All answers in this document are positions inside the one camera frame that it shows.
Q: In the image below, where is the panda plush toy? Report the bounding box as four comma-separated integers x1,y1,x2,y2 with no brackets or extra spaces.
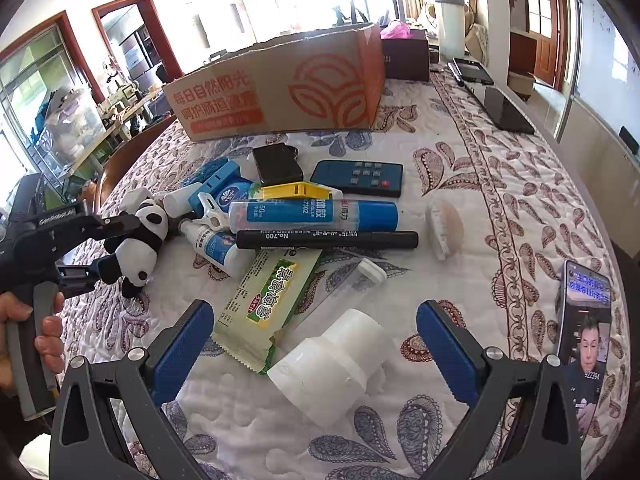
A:
102,199,171,300

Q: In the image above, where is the white plastic clip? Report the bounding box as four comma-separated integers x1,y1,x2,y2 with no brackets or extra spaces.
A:
197,192,236,231

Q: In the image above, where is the black marker pen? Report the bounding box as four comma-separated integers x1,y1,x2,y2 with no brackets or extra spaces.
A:
235,230,419,251

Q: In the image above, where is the black glossy tablet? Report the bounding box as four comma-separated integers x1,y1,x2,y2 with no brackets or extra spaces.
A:
482,85,536,135

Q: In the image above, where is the person's left hand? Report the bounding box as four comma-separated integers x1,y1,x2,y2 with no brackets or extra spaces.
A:
0,290,66,391

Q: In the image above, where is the dark brown box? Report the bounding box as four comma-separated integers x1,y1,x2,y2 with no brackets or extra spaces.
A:
382,29,432,82

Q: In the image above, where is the green snack packet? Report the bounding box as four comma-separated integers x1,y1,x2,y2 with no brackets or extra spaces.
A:
212,249,323,375

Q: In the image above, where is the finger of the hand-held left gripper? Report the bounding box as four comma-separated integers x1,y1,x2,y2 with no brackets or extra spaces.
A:
87,212,146,247
54,255,121,297

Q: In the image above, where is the whiteboard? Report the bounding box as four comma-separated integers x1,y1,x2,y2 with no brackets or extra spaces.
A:
565,0,640,131

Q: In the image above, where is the yellow plastic case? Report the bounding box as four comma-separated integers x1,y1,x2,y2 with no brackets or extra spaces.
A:
260,181,331,202

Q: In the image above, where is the wooden panel door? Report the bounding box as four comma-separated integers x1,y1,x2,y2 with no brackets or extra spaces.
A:
522,0,566,81

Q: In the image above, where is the black wallet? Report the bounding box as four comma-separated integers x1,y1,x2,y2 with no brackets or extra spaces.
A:
251,143,305,187

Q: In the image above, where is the blue white tissue pack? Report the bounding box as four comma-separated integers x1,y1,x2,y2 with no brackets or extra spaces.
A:
200,180,255,211

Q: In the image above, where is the dark blue remote control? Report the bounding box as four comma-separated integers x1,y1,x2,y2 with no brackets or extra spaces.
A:
310,160,404,198

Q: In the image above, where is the smartphone with lit screen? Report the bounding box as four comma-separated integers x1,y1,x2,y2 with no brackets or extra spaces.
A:
555,259,613,443

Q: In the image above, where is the black tablet case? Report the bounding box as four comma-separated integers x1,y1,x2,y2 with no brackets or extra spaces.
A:
447,57,496,86

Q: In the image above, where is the wooden cabinet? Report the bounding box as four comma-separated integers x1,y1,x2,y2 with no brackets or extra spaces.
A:
507,30,538,98

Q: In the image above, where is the printed cardboard box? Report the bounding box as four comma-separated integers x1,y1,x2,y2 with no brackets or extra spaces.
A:
161,22,387,143

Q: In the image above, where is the white plastic pipe fitting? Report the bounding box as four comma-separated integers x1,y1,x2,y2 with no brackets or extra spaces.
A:
266,308,397,423

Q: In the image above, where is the clear tube with white cap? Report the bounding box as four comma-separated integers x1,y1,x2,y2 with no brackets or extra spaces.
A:
290,259,388,341

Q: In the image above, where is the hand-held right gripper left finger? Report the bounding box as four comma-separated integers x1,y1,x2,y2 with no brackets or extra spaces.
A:
48,299,216,480

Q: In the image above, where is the small white blue-label bottle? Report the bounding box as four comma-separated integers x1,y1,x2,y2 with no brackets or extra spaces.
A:
179,220,256,277

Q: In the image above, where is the pink plastic bag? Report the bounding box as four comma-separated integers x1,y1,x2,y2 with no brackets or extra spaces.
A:
380,20,412,41

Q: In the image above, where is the white plastic bottle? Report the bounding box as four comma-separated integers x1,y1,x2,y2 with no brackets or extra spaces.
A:
162,185,201,218

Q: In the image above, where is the black whiteboard eraser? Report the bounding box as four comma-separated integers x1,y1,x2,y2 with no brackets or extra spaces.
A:
619,126,640,156

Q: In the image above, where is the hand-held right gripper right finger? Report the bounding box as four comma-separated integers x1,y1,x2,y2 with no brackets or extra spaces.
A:
416,299,583,480

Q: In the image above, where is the clear blue glue bottle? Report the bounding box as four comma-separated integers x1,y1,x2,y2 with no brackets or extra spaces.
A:
228,199,399,228

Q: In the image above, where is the white trash bin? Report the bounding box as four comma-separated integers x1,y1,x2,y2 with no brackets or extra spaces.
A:
425,0,468,58

